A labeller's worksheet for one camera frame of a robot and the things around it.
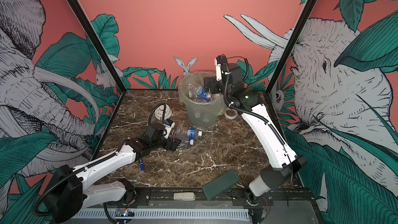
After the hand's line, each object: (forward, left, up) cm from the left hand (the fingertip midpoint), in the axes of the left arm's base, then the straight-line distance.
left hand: (174, 135), depth 83 cm
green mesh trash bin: (+16, -16, +2) cm, 22 cm away
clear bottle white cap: (+26, -12, +9) cm, 30 cm away
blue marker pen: (-13, +18, -11) cm, 25 cm away
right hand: (+12, -20, +32) cm, 39 cm away
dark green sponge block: (-23, -24, -12) cm, 35 cm away
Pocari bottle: (+4, -9, -5) cm, 11 cm away
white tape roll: (+18, -35, -11) cm, 41 cm away
